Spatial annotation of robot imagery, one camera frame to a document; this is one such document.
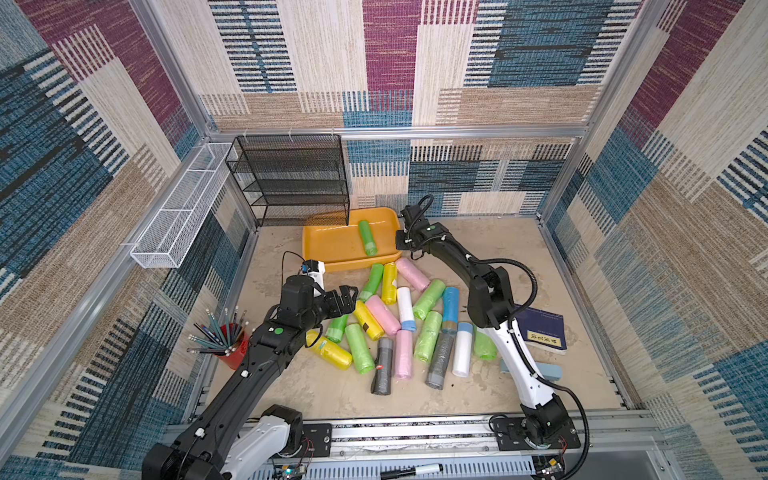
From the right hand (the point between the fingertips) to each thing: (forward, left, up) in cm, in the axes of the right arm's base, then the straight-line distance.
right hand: (408, 241), depth 108 cm
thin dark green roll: (+2, +14, -1) cm, 15 cm away
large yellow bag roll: (-40, +23, 0) cm, 46 cm away
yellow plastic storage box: (0, +24, -3) cm, 25 cm away
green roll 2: (-16, +12, -1) cm, 20 cm away
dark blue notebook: (-32, -39, -4) cm, 51 cm away
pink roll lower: (-40, +3, -2) cm, 40 cm away
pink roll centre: (-29, +8, -1) cm, 30 cm away
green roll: (-39, +15, -1) cm, 42 cm away
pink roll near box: (-14, 0, -1) cm, 14 cm away
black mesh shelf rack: (+17, +41, +15) cm, 46 cm away
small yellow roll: (-30, +13, -1) cm, 33 cm away
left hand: (-29, +18, +14) cm, 37 cm away
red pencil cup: (-38, +49, +5) cm, 63 cm away
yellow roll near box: (-20, +7, -1) cm, 21 cm away
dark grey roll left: (-47, +9, -2) cm, 48 cm away
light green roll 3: (-35, -4, -1) cm, 35 cm away
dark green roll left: (-32, +22, -1) cm, 39 cm away
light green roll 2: (-23, -6, -1) cm, 23 cm away
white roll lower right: (-39, -14, -2) cm, 41 cm away
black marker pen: (-66, +1, -4) cm, 66 cm away
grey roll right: (-43, -6, -2) cm, 44 cm away
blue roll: (-26, -12, -2) cm, 28 cm away
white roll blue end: (-27, +2, -1) cm, 27 cm away
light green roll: (-38, -19, -1) cm, 43 cm away
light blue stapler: (-45, -36, -2) cm, 57 cm away
